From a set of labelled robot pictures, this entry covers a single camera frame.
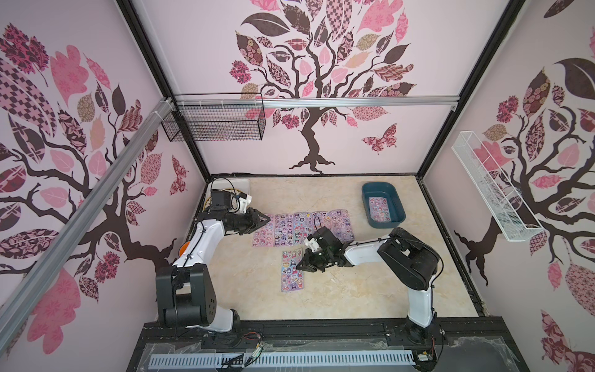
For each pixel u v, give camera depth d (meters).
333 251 0.75
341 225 1.00
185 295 0.44
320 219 1.05
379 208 1.07
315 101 0.95
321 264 0.80
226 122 0.73
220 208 0.68
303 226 1.00
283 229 1.00
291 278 0.86
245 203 0.80
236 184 1.17
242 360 0.71
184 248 0.50
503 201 0.76
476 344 0.72
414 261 0.51
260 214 0.80
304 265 0.81
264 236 0.97
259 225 0.77
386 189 1.11
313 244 0.87
